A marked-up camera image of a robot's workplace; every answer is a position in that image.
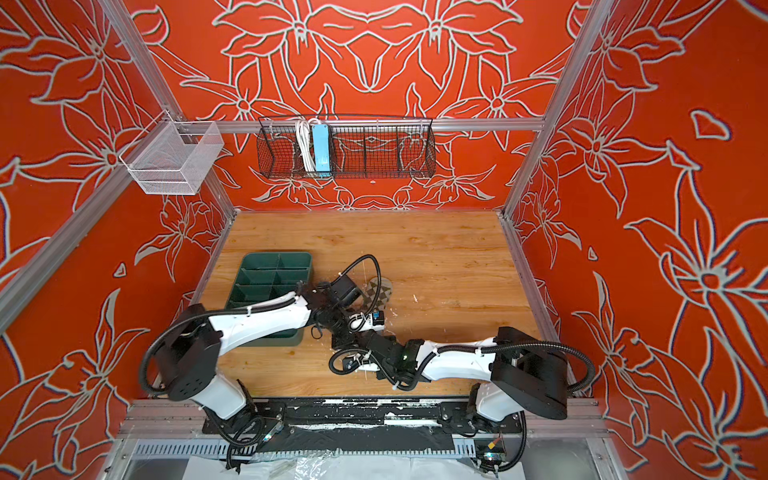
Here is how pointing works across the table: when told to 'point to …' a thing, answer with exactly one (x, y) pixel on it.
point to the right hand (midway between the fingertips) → (372, 347)
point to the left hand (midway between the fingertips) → (361, 336)
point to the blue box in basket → (322, 158)
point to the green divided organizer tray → (267, 276)
